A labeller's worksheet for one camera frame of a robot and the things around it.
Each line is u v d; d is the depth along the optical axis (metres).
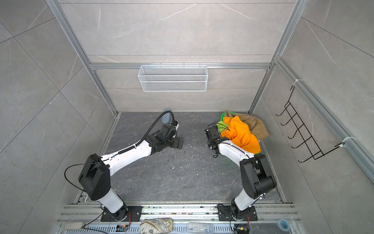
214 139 0.71
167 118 1.14
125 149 0.52
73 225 0.68
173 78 1.00
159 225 0.67
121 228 0.71
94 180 0.44
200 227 0.69
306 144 0.63
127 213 0.73
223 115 1.06
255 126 0.96
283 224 0.71
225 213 0.73
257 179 0.46
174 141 0.77
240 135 0.90
